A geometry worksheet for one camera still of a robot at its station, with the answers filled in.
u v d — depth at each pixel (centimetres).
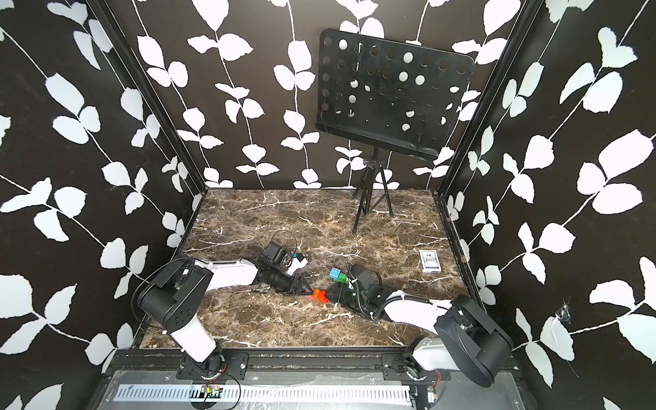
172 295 47
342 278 90
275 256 77
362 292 67
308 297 87
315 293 86
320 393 70
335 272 90
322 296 85
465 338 43
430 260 96
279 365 75
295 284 80
